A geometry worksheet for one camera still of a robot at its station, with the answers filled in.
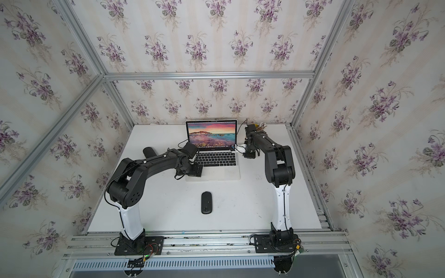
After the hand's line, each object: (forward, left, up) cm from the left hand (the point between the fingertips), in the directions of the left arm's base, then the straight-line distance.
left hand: (195, 175), depth 96 cm
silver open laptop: (+19, -12, +6) cm, 23 cm away
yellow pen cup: (+16, -33, +24) cm, 44 cm away
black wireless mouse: (-17, -7, +2) cm, 18 cm away
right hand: (+16, -33, +1) cm, 36 cm away
